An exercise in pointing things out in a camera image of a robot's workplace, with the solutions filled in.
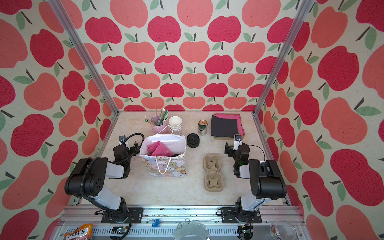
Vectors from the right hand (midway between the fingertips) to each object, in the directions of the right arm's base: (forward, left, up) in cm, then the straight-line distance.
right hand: (238, 143), depth 94 cm
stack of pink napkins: (+16, +7, -3) cm, 17 cm away
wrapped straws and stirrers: (+8, +49, +12) cm, 52 cm away
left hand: (-7, +69, 0) cm, 70 cm away
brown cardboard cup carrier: (-24, +15, -4) cm, 29 cm away
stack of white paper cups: (+6, +42, +7) cm, 43 cm away
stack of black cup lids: (0, +30, -2) cm, 30 cm away
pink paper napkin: (-18, +46, +15) cm, 51 cm away
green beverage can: (+10, +24, +2) cm, 26 cm away
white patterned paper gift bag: (-25, +41, +9) cm, 49 cm away
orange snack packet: (-55, +74, -2) cm, 92 cm away
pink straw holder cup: (+3, +55, +3) cm, 55 cm away
